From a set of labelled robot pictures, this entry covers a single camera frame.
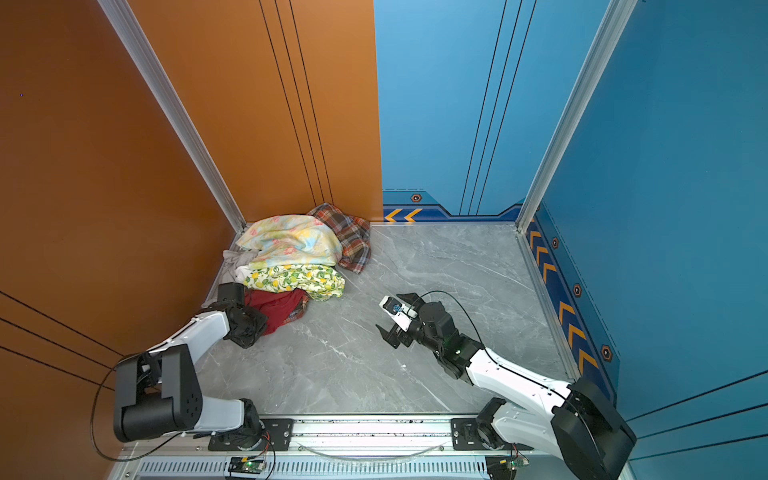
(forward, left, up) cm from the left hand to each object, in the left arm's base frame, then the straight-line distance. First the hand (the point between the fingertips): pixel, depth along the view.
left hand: (265, 322), depth 92 cm
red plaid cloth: (+35, -24, +4) cm, 43 cm away
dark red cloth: (+5, -3, +1) cm, 6 cm away
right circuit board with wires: (-35, -67, -2) cm, 75 cm away
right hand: (-2, -38, +14) cm, 41 cm away
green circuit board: (-36, -5, -3) cm, 36 cm away
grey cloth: (+21, +16, +4) cm, 27 cm away
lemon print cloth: (+13, -16, +4) cm, 21 cm away
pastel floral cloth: (+28, -4, +8) cm, 29 cm away
